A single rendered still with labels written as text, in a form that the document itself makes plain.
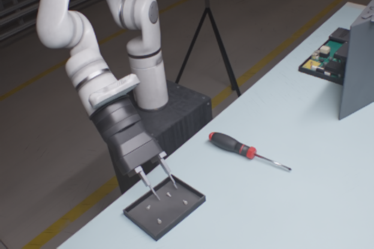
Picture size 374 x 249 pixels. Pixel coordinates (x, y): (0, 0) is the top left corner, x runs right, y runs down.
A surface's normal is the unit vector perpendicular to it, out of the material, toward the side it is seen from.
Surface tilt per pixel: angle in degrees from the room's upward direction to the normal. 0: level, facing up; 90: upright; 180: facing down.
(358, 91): 90
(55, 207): 0
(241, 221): 0
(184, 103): 0
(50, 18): 47
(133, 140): 42
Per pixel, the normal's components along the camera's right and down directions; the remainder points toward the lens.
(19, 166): -0.11, -0.82
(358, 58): 0.45, 0.47
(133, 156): 0.37, -0.31
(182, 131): 0.72, 0.33
